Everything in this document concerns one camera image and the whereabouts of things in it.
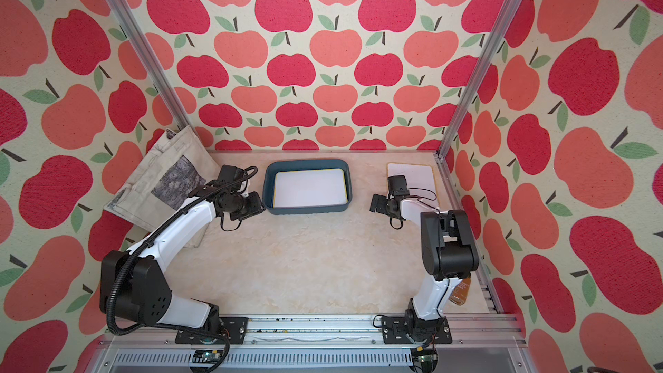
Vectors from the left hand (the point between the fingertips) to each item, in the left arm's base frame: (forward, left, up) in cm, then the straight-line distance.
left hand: (264, 211), depth 86 cm
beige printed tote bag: (+13, +31, +8) cm, 34 cm away
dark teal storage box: (+22, +3, -9) cm, 24 cm away
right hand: (+8, -44, -11) cm, 47 cm away
